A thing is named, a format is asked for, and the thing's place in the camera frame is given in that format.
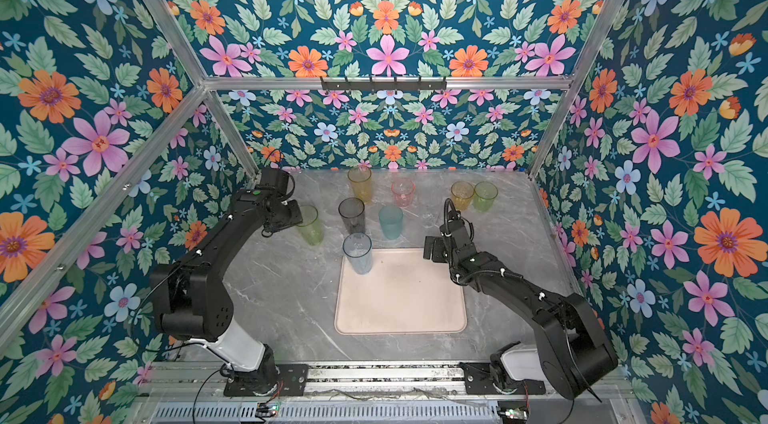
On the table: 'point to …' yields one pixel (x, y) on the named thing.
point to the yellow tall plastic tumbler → (361, 181)
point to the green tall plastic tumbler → (310, 227)
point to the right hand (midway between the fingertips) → (439, 241)
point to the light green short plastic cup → (485, 193)
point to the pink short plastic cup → (403, 189)
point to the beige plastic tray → (403, 294)
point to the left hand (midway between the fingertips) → (296, 211)
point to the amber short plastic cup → (462, 194)
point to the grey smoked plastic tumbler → (352, 211)
